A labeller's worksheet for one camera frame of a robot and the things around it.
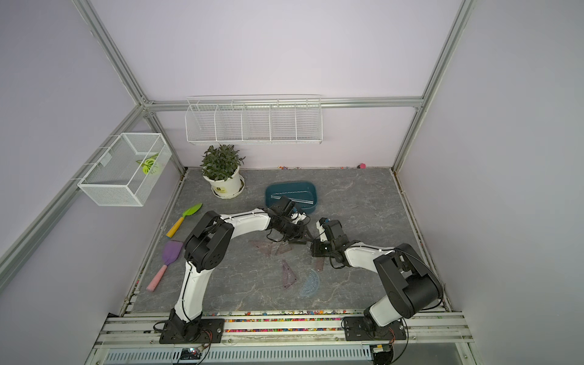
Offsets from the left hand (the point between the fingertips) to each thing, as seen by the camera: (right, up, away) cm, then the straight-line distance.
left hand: (310, 242), depth 90 cm
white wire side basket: (-68, +28, -8) cm, 73 cm away
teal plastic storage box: (-15, +22, +18) cm, 33 cm away
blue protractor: (0, -14, -7) cm, 16 cm away
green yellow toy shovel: (-59, +4, +6) cm, 59 cm away
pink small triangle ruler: (-11, -3, +3) cm, 12 cm away
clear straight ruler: (-4, +18, +21) cm, 27 cm away
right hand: (0, -2, +2) cm, 3 cm away
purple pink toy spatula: (-57, -4, +1) cm, 57 cm away
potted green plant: (-39, +31, +8) cm, 51 cm away
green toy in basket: (-60, +31, -9) cm, 68 cm away
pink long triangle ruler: (-18, -3, +3) cm, 18 cm away
